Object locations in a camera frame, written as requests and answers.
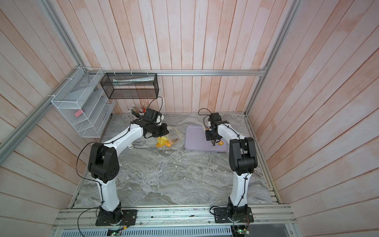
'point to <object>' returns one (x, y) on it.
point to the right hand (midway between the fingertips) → (211, 135)
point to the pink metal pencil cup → (139, 116)
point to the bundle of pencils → (134, 111)
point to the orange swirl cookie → (162, 141)
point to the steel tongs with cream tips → (213, 143)
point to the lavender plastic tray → (195, 139)
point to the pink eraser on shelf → (78, 113)
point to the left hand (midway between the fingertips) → (169, 133)
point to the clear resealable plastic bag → (173, 139)
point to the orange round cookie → (172, 141)
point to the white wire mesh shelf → (82, 100)
